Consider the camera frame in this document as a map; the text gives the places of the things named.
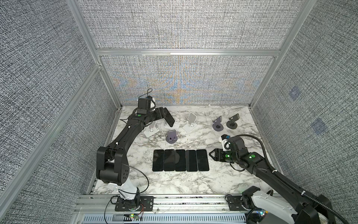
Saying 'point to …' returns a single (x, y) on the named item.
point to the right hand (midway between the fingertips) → (213, 153)
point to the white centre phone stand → (191, 122)
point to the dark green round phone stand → (231, 124)
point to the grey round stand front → (171, 137)
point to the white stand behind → (175, 127)
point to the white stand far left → (151, 129)
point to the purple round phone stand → (217, 126)
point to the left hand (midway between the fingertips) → (162, 112)
